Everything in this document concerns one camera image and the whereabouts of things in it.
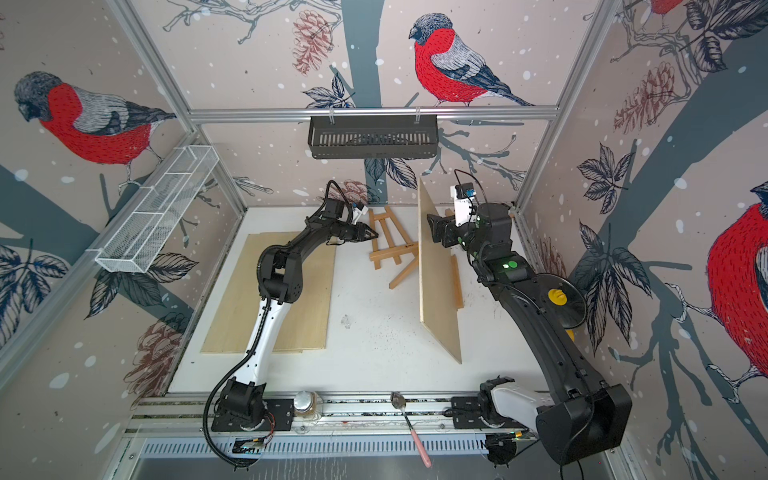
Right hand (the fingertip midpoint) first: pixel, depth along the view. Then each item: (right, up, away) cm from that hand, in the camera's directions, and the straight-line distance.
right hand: (444, 208), depth 74 cm
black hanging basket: (-20, +28, +31) cm, 46 cm away
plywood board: (-66, -28, +22) cm, 75 cm away
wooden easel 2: (+8, -23, +18) cm, 30 cm away
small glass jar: (-33, -45, -8) cm, 56 cm away
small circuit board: (-48, -58, -3) cm, 75 cm away
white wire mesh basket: (-76, -8, -2) cm, 77 cm away
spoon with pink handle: (-11, -51, +2) cm, 52 cm away
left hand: (-18, -6, +35) cm, 40 cm away
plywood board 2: (-40, -35, +14) cm, 54 cm away
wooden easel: (-14, -10, +36) cm, 40 cm away
